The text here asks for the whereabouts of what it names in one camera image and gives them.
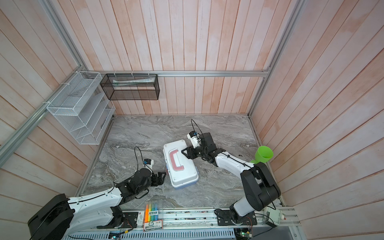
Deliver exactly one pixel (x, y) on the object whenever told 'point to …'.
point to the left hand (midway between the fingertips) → (160, 176)
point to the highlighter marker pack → (153, 212)
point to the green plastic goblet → (263, 154)
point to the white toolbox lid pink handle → (181, 169)
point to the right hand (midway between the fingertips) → (185, 150)
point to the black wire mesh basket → (131, 86)
